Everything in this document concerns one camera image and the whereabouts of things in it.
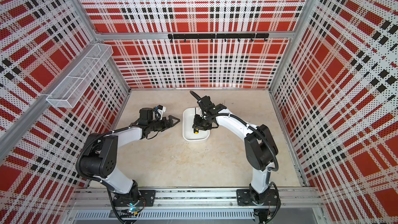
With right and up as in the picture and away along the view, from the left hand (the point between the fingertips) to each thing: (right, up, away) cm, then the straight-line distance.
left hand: (177, 121), depth 93 cm
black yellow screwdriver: (+12, -4, -9) cm, 16 cm away
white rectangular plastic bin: (+5, +4, +13) cm, 15 cm away
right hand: (+12, -2, -7) cm, 14 cm away
